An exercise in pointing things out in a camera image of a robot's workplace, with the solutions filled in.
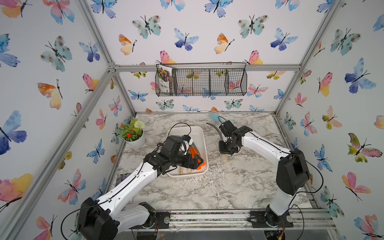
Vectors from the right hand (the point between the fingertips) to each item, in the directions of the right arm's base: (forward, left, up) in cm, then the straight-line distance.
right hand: (223, 150), depth 87 cm
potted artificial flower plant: (+6, +54, +5) cm, 55 cm away
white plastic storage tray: (+15, +15, -7) cm, 22 cm away
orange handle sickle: (+3, +17, -8) cm, 19 cm away
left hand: (-10, +14, +7) cm, 19 cm away
